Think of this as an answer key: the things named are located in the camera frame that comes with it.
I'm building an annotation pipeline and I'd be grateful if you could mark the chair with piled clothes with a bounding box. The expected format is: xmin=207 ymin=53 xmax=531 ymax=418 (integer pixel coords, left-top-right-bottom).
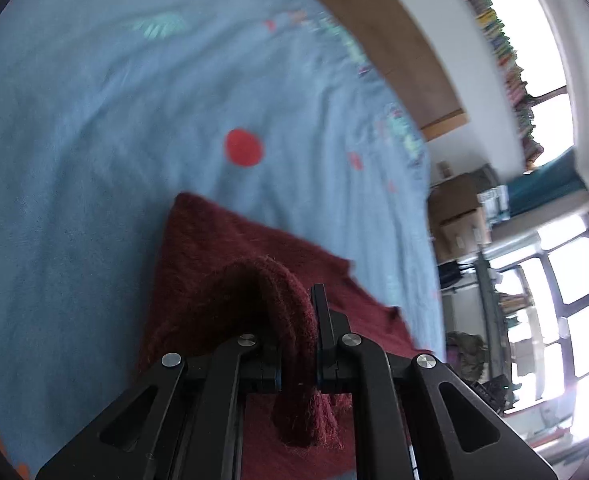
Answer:
xmin=445 ymin=330 xmax=491 ymax=388

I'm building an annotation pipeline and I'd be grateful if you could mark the teal curtain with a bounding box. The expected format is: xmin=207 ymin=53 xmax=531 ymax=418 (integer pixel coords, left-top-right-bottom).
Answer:
xmin=505 ymin=146 xmax=589 ymax=217

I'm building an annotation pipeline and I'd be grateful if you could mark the wooden bed headboard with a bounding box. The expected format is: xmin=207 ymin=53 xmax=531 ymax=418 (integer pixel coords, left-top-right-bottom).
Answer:
xmin=262 ymin=0 xmax=468 ymax=142

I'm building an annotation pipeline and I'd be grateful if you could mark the dark bag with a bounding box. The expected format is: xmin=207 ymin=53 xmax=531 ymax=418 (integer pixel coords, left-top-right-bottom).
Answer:
xmin=437 ymin=259 xmax=464 ymax=290

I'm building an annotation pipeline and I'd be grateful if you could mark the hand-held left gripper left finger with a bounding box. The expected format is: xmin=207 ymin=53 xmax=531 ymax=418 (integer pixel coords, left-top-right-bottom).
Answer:
xmin=34 ymin=332 xmax=282 ymax=480

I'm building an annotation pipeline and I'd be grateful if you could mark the window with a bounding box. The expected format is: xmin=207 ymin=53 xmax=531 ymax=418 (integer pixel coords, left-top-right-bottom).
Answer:
xmin=467 ymin=0 xmax=575 ymax=166
xmin=485 ymin=205 xmax=589 ymax=421

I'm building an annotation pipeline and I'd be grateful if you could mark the dark red knitted sweater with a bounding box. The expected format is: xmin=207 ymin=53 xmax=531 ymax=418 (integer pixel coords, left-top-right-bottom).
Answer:
xmin=134 ymin=192 xmax=438 ymax=480

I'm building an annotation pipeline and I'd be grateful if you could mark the blue printed bed blanket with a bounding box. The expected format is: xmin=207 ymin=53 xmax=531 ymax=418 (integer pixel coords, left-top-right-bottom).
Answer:
xmin=0 ymin=0 xmax=445 ymax=480

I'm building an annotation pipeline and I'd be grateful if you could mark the row of books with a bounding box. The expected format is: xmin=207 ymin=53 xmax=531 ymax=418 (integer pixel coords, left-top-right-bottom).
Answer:
xmin=439 ymin=0 xmax=545 ymax=172

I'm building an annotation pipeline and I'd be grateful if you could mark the wooden dresser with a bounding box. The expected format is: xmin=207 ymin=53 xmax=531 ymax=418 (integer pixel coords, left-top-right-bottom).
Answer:
xmin=427 ymin=172 xmax=493 ymax=264

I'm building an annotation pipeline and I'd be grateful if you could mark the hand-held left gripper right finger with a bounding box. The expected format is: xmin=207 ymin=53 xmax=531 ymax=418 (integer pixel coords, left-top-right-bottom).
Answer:
xmin=311 ymin=284 xmax=546 ymax=480

